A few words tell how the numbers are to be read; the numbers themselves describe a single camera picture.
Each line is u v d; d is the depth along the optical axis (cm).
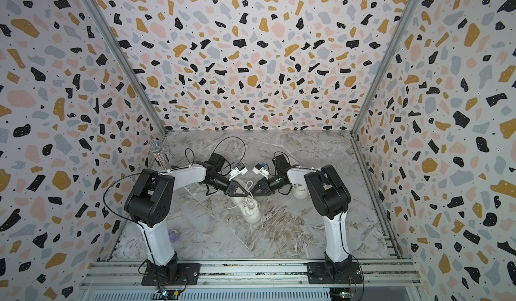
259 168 90
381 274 76
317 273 74
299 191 90
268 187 83
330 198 55
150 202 51
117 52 86
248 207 85
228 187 81
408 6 76
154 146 76
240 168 85
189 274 73
